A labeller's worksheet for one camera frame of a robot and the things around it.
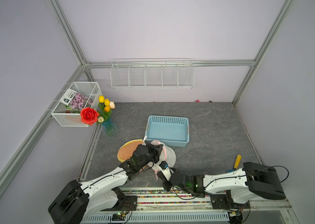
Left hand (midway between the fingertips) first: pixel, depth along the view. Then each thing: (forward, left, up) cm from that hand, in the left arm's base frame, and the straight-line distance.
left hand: (165, 144), depth 78 cm
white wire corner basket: (+14, +52, +13) cm, 56 cm away
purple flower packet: (+20, +47, +19) cm, 54 cm away
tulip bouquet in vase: (+19, +32, +14) cm, 39 cm away
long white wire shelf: (+50, +5, +13) cm, 52 cm away
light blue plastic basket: (+20, -8, -17) cm, 27 cm away
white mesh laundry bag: (-4, -1, -5) cm, 6 cm away
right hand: (-14, +6, -8) cm, 17 cm away
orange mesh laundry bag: (+2, +24, -8) cm, 25 cm away
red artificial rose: (+8, +36, +20) cm, 42 cm away
